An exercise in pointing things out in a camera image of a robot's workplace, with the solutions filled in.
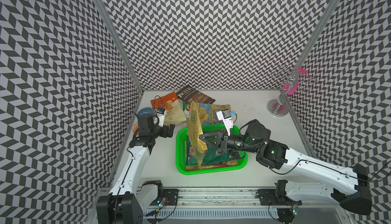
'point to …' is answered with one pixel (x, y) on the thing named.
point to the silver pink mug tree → (296, 78)
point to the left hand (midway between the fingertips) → (165, 124)
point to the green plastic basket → (180, 150)
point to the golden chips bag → (201, 166)
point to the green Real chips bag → (212, 156)
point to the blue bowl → (145, 110)
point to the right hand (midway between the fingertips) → (200, 142)
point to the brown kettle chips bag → (189, 93)
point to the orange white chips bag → (174, 113)
